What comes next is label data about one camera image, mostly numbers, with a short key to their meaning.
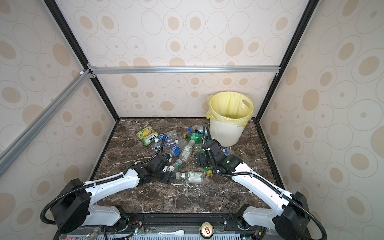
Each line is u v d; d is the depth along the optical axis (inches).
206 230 24.6
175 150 37.2
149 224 29.3
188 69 36.1
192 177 32.7
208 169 35.1
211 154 22.2
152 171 25.6
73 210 16.0
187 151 37.2
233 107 40.4
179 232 27.7
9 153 20.2
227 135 37.0
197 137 41.0
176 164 35.0
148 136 41.7
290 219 14.9
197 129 43.9
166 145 38.5
